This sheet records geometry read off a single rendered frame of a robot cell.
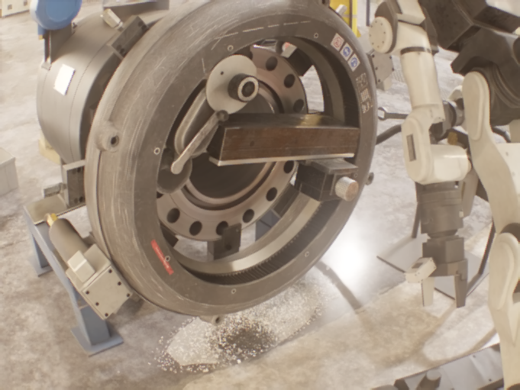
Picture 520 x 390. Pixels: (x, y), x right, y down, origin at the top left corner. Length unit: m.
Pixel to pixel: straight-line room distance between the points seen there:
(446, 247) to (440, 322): 0.79
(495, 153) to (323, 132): 0.40
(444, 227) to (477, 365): 0.50
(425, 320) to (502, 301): 0.69
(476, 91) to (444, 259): 0.35
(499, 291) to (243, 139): 0.58
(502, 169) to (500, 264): 0.19
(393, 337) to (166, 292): 0.77
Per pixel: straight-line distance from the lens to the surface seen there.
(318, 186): 1.10
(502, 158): 1.00
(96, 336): 1.49
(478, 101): 1.01
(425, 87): 0.92
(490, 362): 1.27
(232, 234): 1.25
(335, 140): 1.15
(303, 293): 1.68
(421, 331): 1.59
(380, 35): 0.96
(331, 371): 1.42
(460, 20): 1.06
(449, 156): 0.91
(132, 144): 0.85
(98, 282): 0.97
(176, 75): 0.86
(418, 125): 0.88
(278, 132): 1.02
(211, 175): 1.29
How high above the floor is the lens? 1.05
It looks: 28 degrees down
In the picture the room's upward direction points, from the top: 2 degrees clockwise
